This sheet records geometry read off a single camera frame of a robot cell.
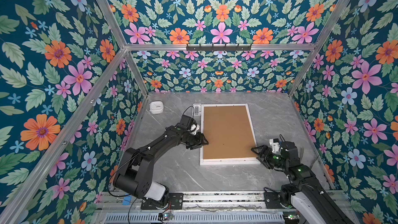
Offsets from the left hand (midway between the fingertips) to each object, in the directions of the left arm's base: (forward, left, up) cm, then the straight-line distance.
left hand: (208, 141), depth 83 cm
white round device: (+32, +35, -8) cm, 48 cm away
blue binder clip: (-23, +42, -11) cm, 49 cm away
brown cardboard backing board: (+9, -13, -9) cm, 19 cm away
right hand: (-7, -23, -1) cm, 24 cm away
